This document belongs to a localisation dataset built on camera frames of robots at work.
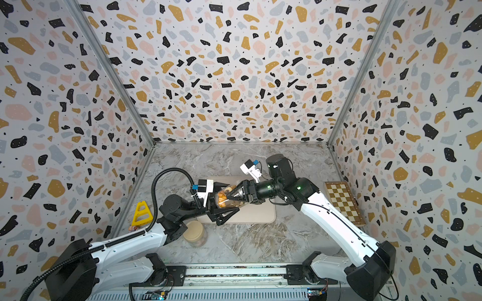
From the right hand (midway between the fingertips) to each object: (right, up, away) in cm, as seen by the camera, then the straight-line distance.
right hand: (234, 201), depth 62 cm
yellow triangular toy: (-47, -13, +28) cm, 56 cm away
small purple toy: (-47, -17, +21) cm, 55 cm away
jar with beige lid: (-16, -16, +12) cm, 26 cm away
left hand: (+1, 0, 0) cm, 1 cm away
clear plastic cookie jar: (-3, +1, -2) cm, 4 cm away
